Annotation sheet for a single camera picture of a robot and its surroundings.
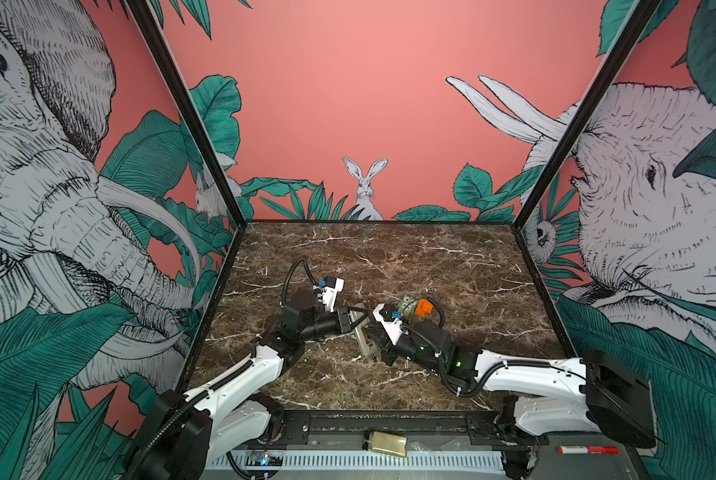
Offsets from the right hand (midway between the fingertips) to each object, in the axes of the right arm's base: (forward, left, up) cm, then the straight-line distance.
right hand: (363, 329), depth 72 cm
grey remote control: (+3, +1, -1) cm, 3 cm away
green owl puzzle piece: (+16, -14, -18) cm, 28 cm away
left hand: (+5, -1, 0) cm, 5 cm away
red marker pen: (-23, -55, -17) cm, 62 cm away
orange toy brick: (+16, -19, -18) cm, 31 cm away
